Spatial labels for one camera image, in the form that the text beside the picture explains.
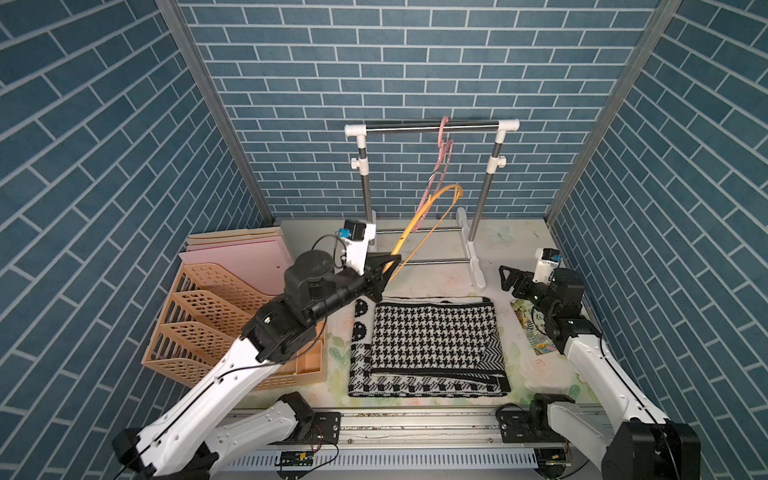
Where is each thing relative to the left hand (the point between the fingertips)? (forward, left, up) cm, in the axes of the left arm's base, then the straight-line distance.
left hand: (409, 258), depth 57 cm
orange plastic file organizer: (0, +52, -26) cm, 58 cm away
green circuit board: (-28, +26, -44) cm, 59 cm away
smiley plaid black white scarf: (-12, +11, -38) cm, 41 cm away
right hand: (+13, -32, -22) cm, 40 cm away
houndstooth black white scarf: (-1, -11, -36) cm, 38 cm away
